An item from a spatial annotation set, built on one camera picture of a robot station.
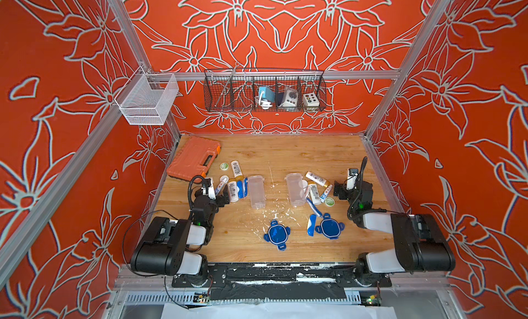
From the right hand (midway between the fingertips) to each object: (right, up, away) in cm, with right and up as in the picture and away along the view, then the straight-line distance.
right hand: (343, 179), depth 92 cm
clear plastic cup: (-21, -5, +3) cm, 22 cm away
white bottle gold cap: (-13, -7, 0) cm, 15 cm away
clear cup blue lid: (-40, -6, +3) cm, 40 cm away
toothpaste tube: (-56, -1, +5) cm, 56 cm away
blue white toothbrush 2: (-45, -4, +5) cm, 46 cm away
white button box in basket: (-14, +37, +3) cm, 40 cm away
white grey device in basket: (-24, +37, -2) cm, 44 cm away
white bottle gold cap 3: (-50, +4, +11) cm, 52 cm away
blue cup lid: (-9, -19, -8) cm, 23 cm away
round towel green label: (-58, +5, +13) cm, 59 cm away
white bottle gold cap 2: (-10, -1, +5) cm, 12 cm away
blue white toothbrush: (-15, -17, -5) cm, 23 cm away
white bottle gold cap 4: (-51, -5, +3) cm, 51 cm away
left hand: (-58, -2, -2) cm, 58 cm away
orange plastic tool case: (-71, +9, +9) cm, 72 cm away
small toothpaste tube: (-7, -7, +3) cm, 10 cm away
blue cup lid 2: (-31, -22, -9) cm, 39 cm away
